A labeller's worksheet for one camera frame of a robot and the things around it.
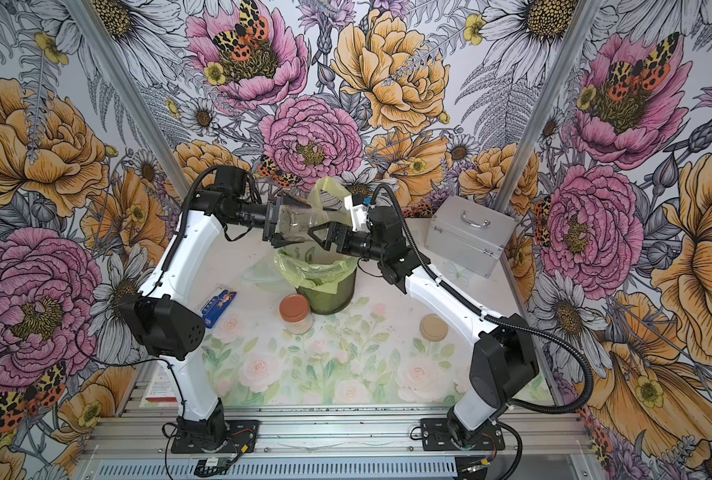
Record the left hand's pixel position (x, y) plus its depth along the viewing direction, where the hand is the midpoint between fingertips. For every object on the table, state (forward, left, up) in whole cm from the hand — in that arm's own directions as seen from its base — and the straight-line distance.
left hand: (306, 225), depth 73 cm
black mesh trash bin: (-5, -2, -29) cm, 29 cm away
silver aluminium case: (+17, -49, -21) cm, 56 cm away
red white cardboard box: (-28, +38, -31) cm, 57 cm away
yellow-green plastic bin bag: (-7, -1, -7) cm, 10 cm away
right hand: (-2, -3, -4) cm, 5 cm away
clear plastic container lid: (+11, +21, -35) cm, 42 cm away
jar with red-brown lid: (-11, +5, -23) cm, 26 cm away
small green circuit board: (-44, +23, -38) cm, 62 cm away
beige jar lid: (-10, -35, -36) cm, 51 cm away
